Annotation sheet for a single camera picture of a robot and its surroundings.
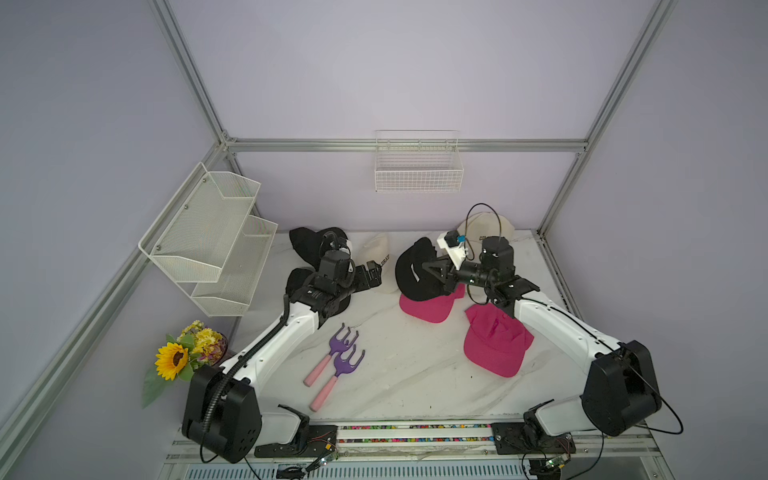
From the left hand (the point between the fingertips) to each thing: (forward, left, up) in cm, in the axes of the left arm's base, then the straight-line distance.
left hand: (367, 274), depth 83 cm
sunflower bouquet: (-24, +35, +6) cm, 43 cm away
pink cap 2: (-13, -38, -16) cm, 43 cm away
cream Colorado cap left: (+22, -1, -12) cm, 25 cm away
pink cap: (0, -22, -19) cm, 29 cm away
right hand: (-1, -17, +5) cm, 17 cm away
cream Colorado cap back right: (+33, -43, -12) cm, 56 cm away
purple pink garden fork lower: (-19, +8, -20) cm, 29 cm away
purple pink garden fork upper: (-13, +10, -20) cm, 25 cm away
